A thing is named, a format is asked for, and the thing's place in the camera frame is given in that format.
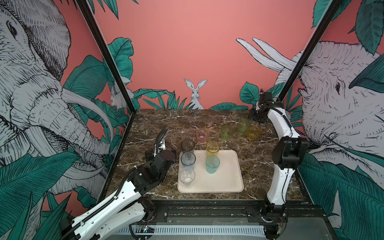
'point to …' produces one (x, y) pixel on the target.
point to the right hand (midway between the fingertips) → (250, 114)
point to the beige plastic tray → (228, 179)
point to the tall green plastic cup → (244, 124)
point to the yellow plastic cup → (254, 132)
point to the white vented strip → (195, 230)
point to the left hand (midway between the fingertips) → (163, 147)
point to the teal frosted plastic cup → (212, 162)
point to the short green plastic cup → (226, 131)
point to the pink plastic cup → (202, 135)
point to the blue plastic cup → (188, 158)
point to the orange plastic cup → (212, 148)
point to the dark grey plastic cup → (188, 145)
